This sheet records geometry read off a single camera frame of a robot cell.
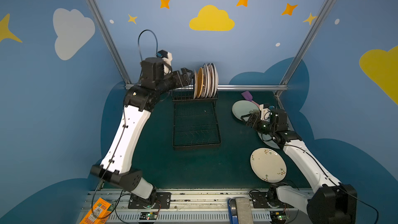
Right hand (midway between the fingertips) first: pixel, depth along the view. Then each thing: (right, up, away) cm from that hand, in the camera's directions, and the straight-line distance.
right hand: (247, 118), depth 82 cm
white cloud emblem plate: (-21, +19, -3) cm, 29 cm away
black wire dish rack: (-29, -3, +26) cm, 39 cm away
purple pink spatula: (+13, +14, +37) cm, 42 cm away
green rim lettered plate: (-18, +20, -3) cm, 27 cm away
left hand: (-31, +20, -17) cm, 41 cm away
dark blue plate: (-28, +17, 0) cm, 32 cm away
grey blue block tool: (-7, -41, -13) cm, 44 cm away
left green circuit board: (-49, -45, -11) cm, 68 cm away
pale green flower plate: (+7, +6, +36) cm, 38 cm away
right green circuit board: (+12, -46, -10) cm, 48 cm away
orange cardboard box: (-70, -41, -14) cm, 82 cm away
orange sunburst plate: (-23, +19, -2) cm, 30 cm away
